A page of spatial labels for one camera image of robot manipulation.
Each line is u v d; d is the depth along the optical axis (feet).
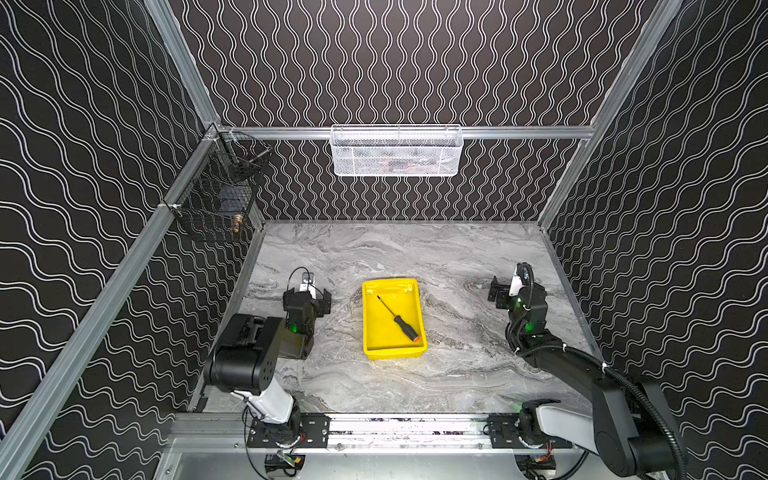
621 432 1.36
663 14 2.27
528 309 2.13
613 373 1.53
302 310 2.36
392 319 3.04
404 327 2.97
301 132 3.15
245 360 1.53
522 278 2.40
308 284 2.62
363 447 2.41
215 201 3.10
